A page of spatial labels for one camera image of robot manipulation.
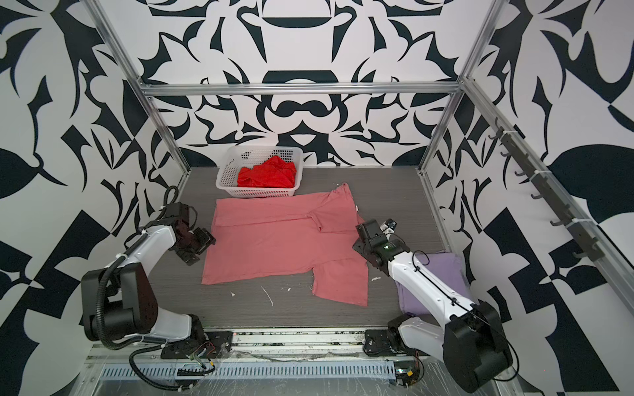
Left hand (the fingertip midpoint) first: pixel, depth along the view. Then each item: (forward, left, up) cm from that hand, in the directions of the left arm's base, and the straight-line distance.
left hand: (207, 244), depth 88 cm
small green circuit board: (-38, -63, -7) cm, 74 cm away
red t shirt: (+35, -22, 0) cm, 41 cm away
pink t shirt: (+7, -20, -8) cm, 23 cm away
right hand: (-3, -54, +3) cm, 54 cm away
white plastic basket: (+46, -7, -1) cm, 47 cm away
